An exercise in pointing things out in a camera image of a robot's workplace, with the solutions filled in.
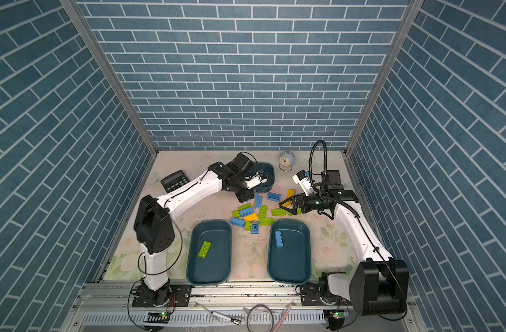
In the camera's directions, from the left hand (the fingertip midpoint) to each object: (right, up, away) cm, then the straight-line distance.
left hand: (251, 193), depth 88 cm
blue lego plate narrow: (+2, -5, +11) cm, 13 cm away
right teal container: (+16, -24, -3) cm, 29 cm away
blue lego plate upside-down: (+10, -3, +11) cm, 16 cm away
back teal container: (+7, +10, +23) cm, 26 cm away
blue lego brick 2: (-3, -9, +6) cm, 12 cm away
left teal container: (-17, -24, -4) cm, 30 cm away
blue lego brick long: (+11, -19, -3) cm, 22 cm away
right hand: (+14, -2, -9) cm, 17 cm away
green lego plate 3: (+12, -10, +9) cm, 18 cm away
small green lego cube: (-2, -14, +2) cm, 15 cm away
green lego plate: (-19, -23, -3) cm, 30 cm away
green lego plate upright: (+5, -10, +9) cm, 14 cm away
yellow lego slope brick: (+19, -2, +16) cm, 25 cm away
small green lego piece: (-8, -10, +6) cm, 14 cm away
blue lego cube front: (+1, -16, +3) cm, 16 cm away
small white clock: (+18, +16, +21) cm, 32 cm away
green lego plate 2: (+17, -3, -19) cm, 26 cm away
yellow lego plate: (+14, -1, -18) cm, 23 cm away
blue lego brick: (-7, -13, +3) cm, 15 cm away
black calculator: (-41, +5, +17) cm, 45 cm away
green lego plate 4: (+6, -13, +5) cm, 16 cm away
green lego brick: (-4, -7, +9) cm, 12 cm away
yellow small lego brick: (-1, -12, +6) cm, 13 cm away
